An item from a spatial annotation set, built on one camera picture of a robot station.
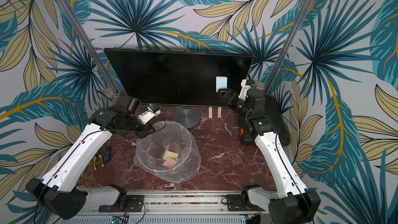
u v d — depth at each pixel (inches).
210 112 36.3
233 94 24.0
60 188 14.8
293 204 14.5
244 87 24.8
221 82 28.1
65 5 29.0
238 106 23.7
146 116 25.1
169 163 27.7
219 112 35.5
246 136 35.2
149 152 27.5
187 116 41.2
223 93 26.7
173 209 28.7
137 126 23.5
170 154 32.0
